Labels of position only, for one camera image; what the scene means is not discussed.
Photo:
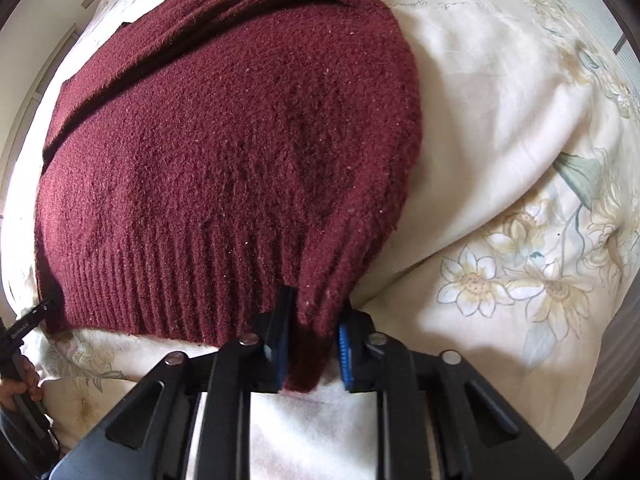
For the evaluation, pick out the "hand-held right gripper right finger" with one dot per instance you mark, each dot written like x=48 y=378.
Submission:
x=345 y=355

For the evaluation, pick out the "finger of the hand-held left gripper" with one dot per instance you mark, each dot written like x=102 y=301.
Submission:
x=27 y=321

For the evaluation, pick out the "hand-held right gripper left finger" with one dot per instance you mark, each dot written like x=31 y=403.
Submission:
x=282 y=357

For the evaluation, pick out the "dark red knit sweater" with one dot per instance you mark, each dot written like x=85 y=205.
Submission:
x=225 y=160

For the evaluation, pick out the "person's left hand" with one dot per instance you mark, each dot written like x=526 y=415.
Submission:
x=11 y=394

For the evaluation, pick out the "white floral duvet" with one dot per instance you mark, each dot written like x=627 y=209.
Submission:
x=500 y=135

